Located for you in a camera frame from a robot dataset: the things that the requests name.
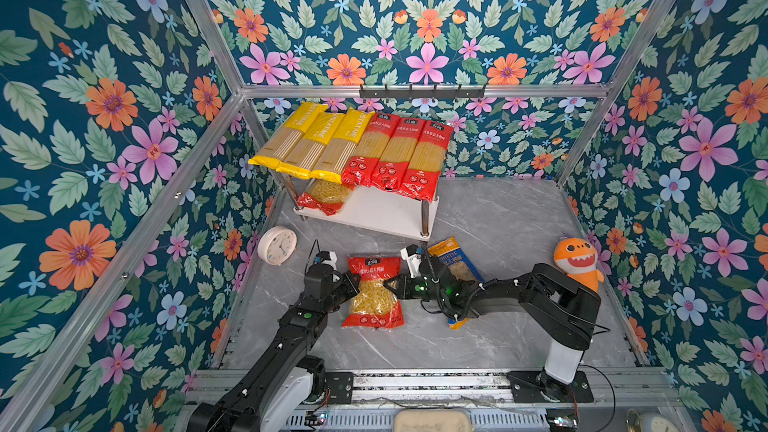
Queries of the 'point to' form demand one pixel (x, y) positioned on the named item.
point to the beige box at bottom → (433, 420)
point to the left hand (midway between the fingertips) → (366, 270)
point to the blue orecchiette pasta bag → (451, 253)
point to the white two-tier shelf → (373, 207)
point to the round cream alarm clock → (277, 244)
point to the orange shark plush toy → (578, 258)
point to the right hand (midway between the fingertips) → (383, 283)
